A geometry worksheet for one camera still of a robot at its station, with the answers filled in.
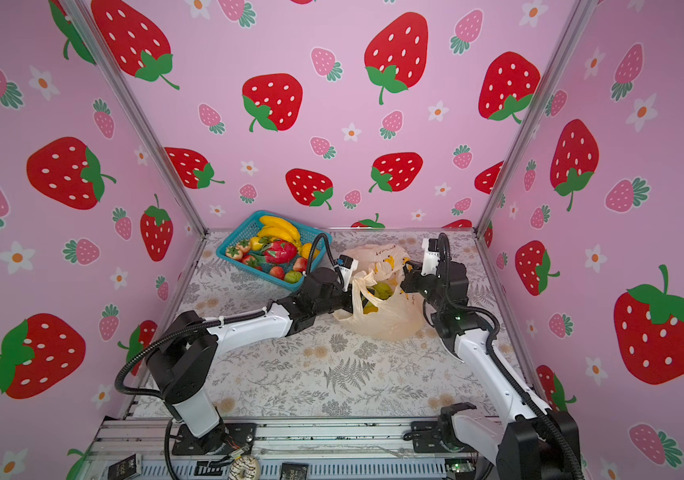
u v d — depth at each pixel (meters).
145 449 0.72
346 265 0.75
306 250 1.08
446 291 0.58
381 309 0.71
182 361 0.46
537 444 0.39
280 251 1.04
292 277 1.01
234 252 1.01
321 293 0.67
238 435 0.75
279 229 1.07
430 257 0.69
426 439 0.73
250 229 1.12
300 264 1.04
